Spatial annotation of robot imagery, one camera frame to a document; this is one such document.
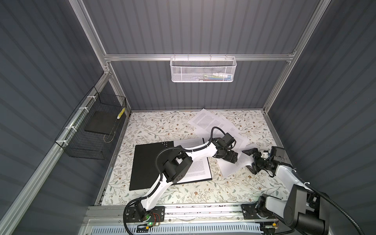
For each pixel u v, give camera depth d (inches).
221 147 27.9
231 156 32.0
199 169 35.1
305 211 16.3
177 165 22.7
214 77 36.0
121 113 32.3
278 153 27.3
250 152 31.6
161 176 22.6
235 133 41.7
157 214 28.4
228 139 29.5
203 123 44.1
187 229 30.3
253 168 31.3
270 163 25.7
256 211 28.9
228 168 34.3
